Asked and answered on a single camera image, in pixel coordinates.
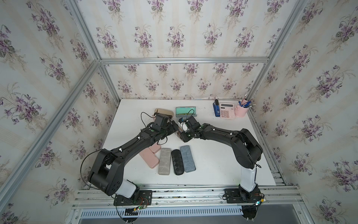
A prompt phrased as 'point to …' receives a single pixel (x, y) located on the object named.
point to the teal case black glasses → (189, 165)
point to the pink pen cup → (240, 112)
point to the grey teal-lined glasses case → (186, 111)
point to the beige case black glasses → (177, 162)
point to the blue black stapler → (216, 105)
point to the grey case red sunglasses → (164, 161)
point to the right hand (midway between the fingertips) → (185, 134)
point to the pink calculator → (227, 110)
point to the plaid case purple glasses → (178, 133)
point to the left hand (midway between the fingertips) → (175, 129)
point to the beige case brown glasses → (164, 111)
